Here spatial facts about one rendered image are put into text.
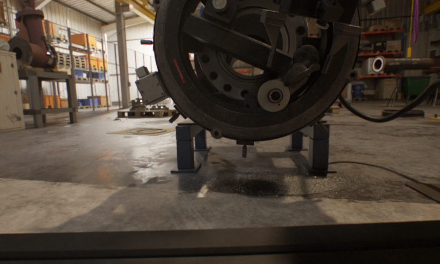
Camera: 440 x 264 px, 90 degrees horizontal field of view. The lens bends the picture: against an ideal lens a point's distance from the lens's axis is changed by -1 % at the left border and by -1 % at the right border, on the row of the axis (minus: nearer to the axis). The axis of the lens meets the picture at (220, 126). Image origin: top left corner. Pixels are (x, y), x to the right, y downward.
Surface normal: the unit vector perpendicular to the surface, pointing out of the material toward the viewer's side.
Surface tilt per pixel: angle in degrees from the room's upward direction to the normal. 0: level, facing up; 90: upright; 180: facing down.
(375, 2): 90
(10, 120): 90
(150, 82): 90
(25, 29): 83
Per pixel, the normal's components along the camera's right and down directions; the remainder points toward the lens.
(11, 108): 0.98, 0.00
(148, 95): -0.09, 0.13
